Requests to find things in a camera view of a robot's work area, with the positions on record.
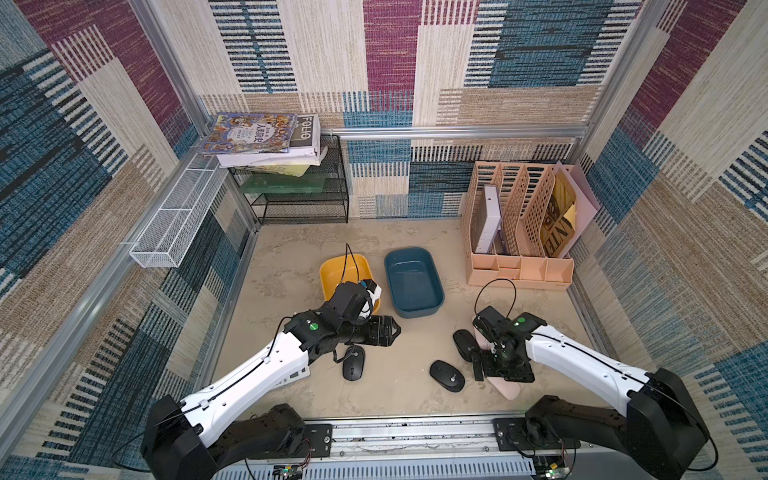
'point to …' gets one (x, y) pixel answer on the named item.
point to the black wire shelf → (300, 194)
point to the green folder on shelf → (283, 184)
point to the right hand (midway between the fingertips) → (492, 374)
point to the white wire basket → (170, 231)
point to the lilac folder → (586, 204)
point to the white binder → (493, 225)
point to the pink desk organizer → (504, 213)
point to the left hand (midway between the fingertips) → (389, 328)
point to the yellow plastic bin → (342, 268)
